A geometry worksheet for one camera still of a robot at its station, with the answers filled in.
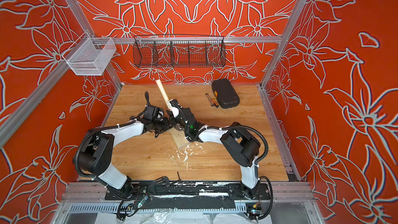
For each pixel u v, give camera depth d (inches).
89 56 36.2
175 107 28.3
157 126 30.7
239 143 19.4
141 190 28.6
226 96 41.2
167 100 30.6
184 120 25.4
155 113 29.5
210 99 43.4
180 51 38.4
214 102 42.3
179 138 34.5
